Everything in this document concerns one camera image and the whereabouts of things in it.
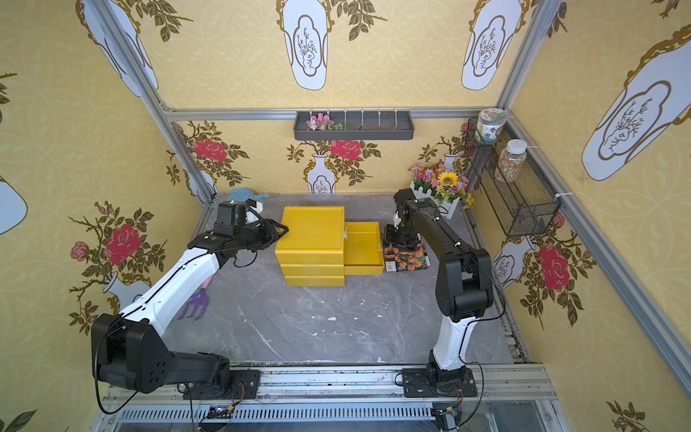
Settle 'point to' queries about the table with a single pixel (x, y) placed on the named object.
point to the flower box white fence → (444, 188)
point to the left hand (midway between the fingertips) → (276, 230)
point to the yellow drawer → (363, 252)
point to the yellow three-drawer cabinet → (311, 253)
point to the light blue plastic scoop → (243, 194)
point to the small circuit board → (220, 413)
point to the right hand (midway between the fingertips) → (397, 243)
